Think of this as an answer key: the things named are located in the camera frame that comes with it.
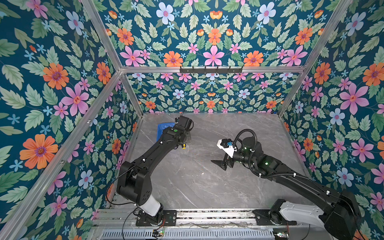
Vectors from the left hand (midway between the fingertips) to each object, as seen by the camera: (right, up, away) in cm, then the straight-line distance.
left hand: (187, 134), depth 85 cm
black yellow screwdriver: (-2, -6, -2) cm, 7 cm away
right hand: (+16, -7, -13) cm, 22 cm away
